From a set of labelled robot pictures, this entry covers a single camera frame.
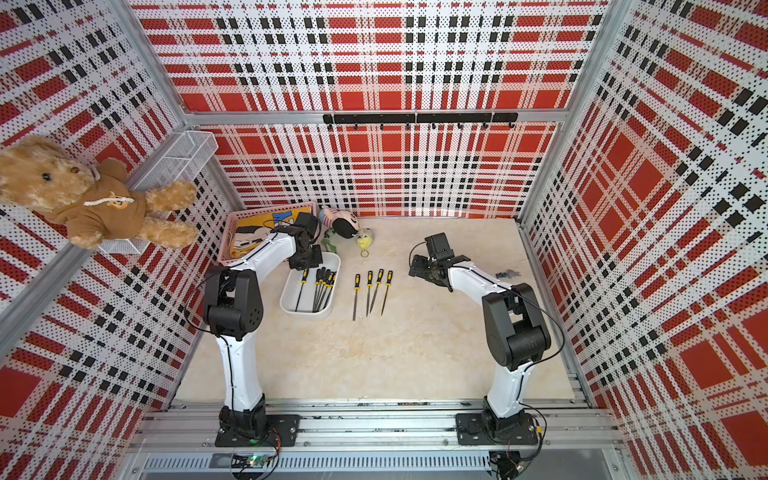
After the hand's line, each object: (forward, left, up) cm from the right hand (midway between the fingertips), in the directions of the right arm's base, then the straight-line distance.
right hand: (423, 268), depth 96 cm
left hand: (+4, +37, -1) cm, 37 cm away
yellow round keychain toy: (+16, +21, -5) cm, 27 cm away
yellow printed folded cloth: (+20, +65, -2) cm, 68 cm away
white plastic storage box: (-5, +38, -8) cm, 39 cm away
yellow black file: (-2, +23, -8) cm, 24 cm away
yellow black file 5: (0, +41, -7) cm, 42 cm away
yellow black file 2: (-2, +18, -8) cm, 20 cm away
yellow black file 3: (-1, +15, -8) cm, 17 cm away
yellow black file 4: (-2, +12, -8) cm, 14 cm away
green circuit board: (-51, +42, -6) cm, 66 cm away
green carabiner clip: (+17, +36, -8) cm, 41 cm away
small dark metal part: (+3, -31, -8) cm, 33 cm away
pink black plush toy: (+20, +28, +1) cm, 35 cm away
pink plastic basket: (+17, +71, 0) cm, 73 cm away
